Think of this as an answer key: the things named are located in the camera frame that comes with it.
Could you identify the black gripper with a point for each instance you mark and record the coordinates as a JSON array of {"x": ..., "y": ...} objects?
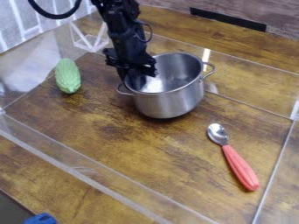
[{"x": 132, "y": 68}]

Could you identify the silver metal pot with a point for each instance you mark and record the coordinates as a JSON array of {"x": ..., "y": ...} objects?
[{"x": 173, "y": 92}]

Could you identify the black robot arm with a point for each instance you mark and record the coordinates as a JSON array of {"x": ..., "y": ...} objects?
[{"x": 127, "y": 56}]

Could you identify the blue object at corner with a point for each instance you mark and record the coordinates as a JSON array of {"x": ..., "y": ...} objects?
[{"x": 41, "y": 218}]

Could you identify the green bumpy toy vegetable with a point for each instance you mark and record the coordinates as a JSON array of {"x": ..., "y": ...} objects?
[{"x": 66, "y": 76}]

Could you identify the black strip on table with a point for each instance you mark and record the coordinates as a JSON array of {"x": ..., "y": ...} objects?
[{"x": 228, "y": 19}]

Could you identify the clear acrylic enclosure walls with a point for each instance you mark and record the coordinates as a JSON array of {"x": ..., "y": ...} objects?
[{"x": 84, "y": 158}]

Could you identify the red handled metal spoon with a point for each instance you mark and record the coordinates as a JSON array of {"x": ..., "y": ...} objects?
[{"x": 243, "y": 171}]

